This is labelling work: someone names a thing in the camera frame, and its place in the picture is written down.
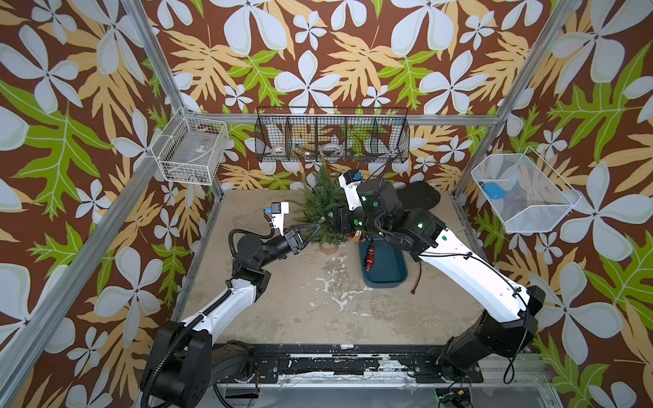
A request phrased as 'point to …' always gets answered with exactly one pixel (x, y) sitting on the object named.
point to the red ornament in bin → (369, 258)
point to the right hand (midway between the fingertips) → (329, 210)
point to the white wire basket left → (190, 148)
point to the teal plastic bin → (390, 266)
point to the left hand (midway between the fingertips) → (320, 226)
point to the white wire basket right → (526, 195)
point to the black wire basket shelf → (380, 135)
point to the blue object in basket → (494, 191)
